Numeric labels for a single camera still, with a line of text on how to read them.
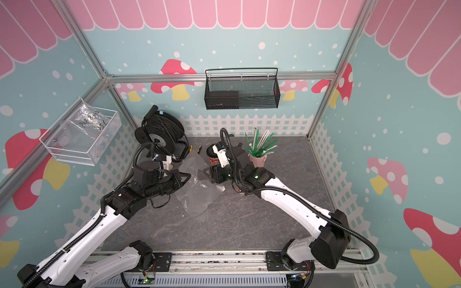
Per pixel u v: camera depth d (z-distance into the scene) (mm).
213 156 912
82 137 742
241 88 943
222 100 858
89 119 732
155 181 554
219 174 629
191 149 1126
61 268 389
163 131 914
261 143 997
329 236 390
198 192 700
